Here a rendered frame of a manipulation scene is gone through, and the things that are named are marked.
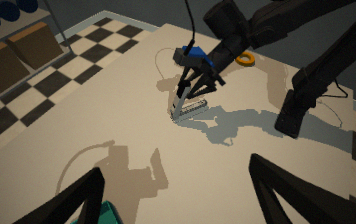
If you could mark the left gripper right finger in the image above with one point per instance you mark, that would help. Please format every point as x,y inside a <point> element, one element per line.
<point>315,204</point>

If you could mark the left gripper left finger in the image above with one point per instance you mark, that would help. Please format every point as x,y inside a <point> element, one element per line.
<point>88,189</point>

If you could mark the orange ring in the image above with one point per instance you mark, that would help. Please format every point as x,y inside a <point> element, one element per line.
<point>245,63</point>

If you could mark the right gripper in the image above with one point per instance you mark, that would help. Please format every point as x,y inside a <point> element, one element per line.
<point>217,60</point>

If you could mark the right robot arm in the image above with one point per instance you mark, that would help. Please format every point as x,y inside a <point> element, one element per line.
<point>227,22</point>

